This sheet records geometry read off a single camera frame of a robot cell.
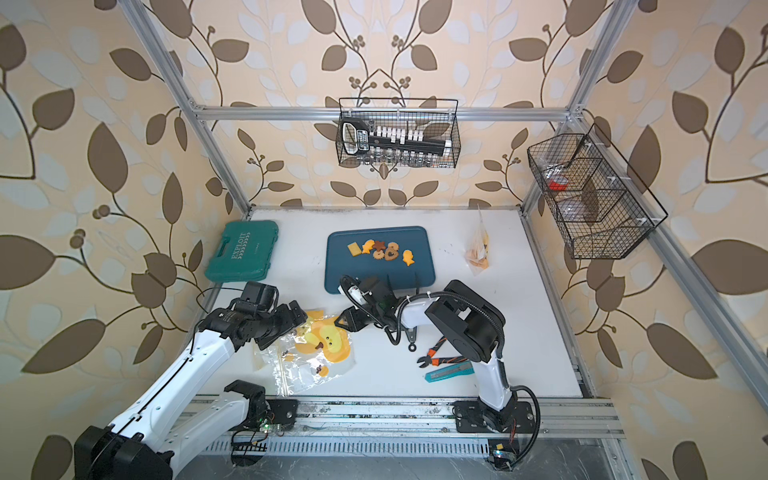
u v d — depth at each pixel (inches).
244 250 40.1
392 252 41.4
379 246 42.3
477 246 44.3
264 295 25.3
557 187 32.4
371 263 41.0
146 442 15.7
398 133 32.4
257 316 25.0
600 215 29.2
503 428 26.2
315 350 33.1
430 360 32.5
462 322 20.0
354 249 42.1
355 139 33.5
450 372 32.4
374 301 29.7
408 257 41.3
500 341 19.5
